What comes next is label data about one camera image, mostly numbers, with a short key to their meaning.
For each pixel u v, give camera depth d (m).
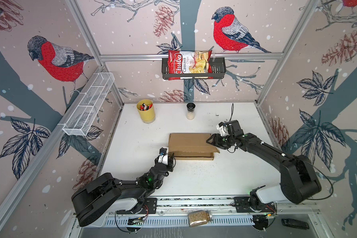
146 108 1.03
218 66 0.95
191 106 1.04
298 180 0.43
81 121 0.71
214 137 0.78
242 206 0.73
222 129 0.79
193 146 0.81
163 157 0.71
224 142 0.75
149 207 0.73
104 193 0.43
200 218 0.66
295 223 0.70
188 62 0.88
